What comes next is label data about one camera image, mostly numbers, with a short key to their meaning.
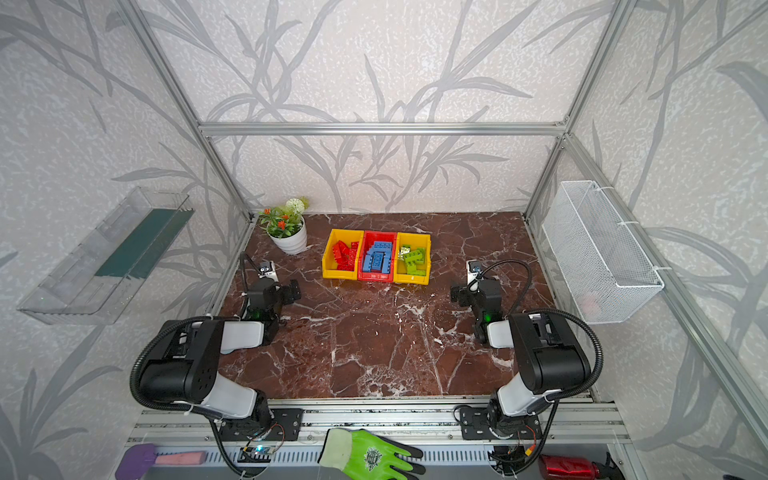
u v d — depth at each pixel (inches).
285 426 28.8
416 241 41.5
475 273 31.7
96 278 25.4
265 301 28.4
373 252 41.4
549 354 18.2
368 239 41.4
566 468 26.1
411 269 40.0
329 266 40.9
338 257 40.1
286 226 38.8
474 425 28.9
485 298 27.8
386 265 39.8
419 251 40.5
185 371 17.4
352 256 40.9
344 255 41.0
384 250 41.4
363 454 27.3
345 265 41.3
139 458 27.5
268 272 32.2
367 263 40.2
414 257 40.3
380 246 41.3
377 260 41.0
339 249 41.2
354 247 42.6
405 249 41.4
